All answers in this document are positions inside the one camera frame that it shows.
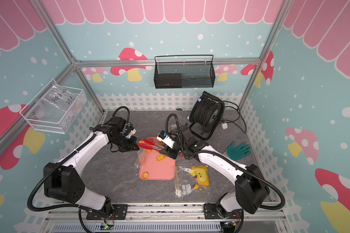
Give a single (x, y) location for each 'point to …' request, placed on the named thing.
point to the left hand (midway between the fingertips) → (138, 150)
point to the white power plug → (224, 125)
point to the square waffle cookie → (160, 158)
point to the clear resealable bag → (141, 155)
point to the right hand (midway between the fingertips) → (162, 148)
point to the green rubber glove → (238, 152)
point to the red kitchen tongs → (149, 145)
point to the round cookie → (145, 174)
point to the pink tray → (156, 165)
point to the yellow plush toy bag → (191, 180)
